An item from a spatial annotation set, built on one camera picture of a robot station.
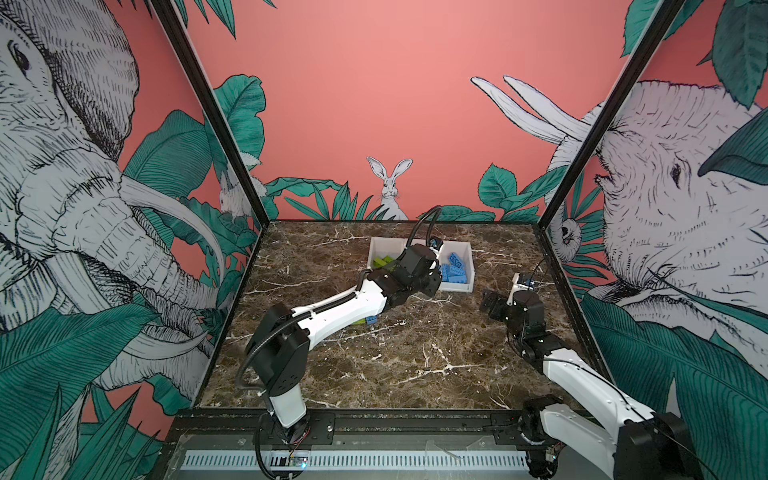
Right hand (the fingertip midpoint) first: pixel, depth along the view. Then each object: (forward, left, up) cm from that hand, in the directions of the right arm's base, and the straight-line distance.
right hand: (495, 290), depth 86 cm
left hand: (+2, +17, +8) cm, 19 cm away
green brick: (-4, +41, -13) cm, 43 cm away
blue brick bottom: (+15, +9, -12) cm, 21 cm away
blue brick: (-4, +37, -12) cm, 40 cm away
